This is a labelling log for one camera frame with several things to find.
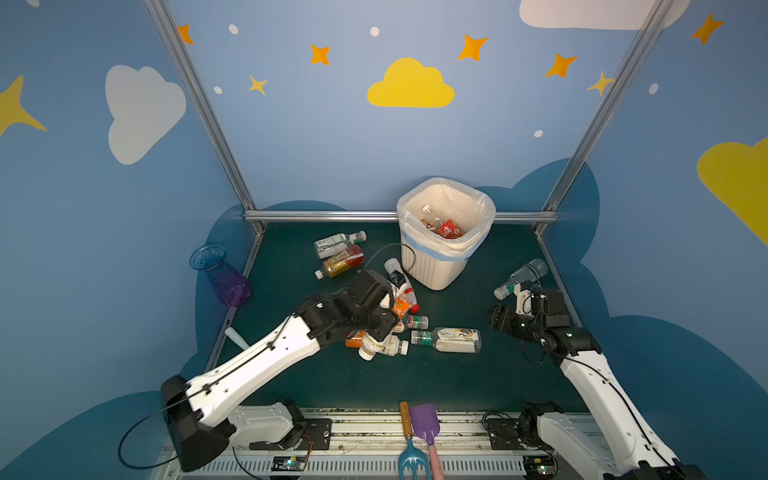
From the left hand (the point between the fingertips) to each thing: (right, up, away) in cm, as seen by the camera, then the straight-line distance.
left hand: (394, 317), depth 72 cm
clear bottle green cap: (+49, +10, +30) cm, 58 cm away
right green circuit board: (+36, -36, -1) cm, 51 cm away
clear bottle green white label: (-21, +20, +40) cm, 50 cm away
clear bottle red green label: (+19, +24, +27) cm, 41 cm away
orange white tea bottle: (+1, +3, -3) cm, 4 cm away
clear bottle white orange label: (+6, -6, +19) cm, 21 cm away
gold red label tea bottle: (-14, +15, +33) cm, 39 cm away
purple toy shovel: (+8, -29, +4) cm, 30 cm away
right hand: (+29, -1, +10) cm, 30 cm away
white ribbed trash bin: (+10, +14, +12) cm, 21 cm away
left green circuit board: (-26, -36, 0) cm, 44 cm away
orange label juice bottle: (-6, -7, 0) cm, 9 cm away
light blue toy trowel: (-48, -8, +16) cm, 52 cm away
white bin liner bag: (+24, +30, +22) cm, 44 cm away
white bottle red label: (+2, +8, -8) cm, 11 cm away
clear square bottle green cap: (+17, -9, +14) cm, 24 cm away
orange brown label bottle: (+13, +25, +29) cm, 41 cm away
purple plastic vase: (-52, +6, +21) cm, 56 cm away
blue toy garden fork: (+4, -33, -1) cm, 34 cm away
